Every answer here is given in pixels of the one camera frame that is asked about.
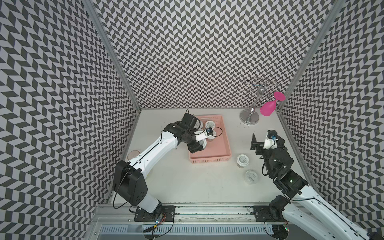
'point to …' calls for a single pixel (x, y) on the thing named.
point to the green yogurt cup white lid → (201, 124)
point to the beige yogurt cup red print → (209, 124)
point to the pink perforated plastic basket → (218, 150)
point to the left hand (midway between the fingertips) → (198, 142)
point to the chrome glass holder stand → (251, 116)
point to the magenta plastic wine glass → (267, 108)
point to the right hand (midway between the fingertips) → (263, 136)
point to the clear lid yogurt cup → (251, 177)
